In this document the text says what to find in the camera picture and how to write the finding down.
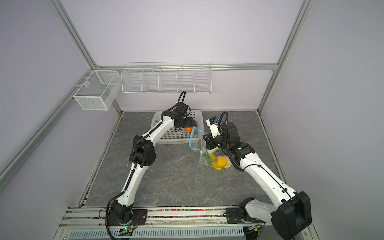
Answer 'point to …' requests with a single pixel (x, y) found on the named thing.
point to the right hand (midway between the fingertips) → (204, 136)
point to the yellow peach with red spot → (220, 161)
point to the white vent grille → (104, 232)
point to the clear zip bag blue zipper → (215, 158)
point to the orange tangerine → (188, 129)
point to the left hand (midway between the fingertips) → (190, 124)
